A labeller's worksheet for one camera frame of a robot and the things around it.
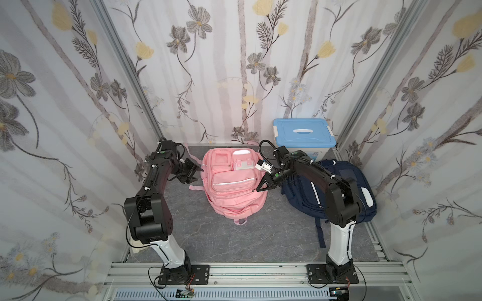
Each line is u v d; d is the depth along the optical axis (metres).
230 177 0.96
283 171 0.76
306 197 0.90
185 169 0.77
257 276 0.75
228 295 0.70
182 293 0.71
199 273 0.74
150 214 0.47
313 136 1.01
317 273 0.73
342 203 0.52
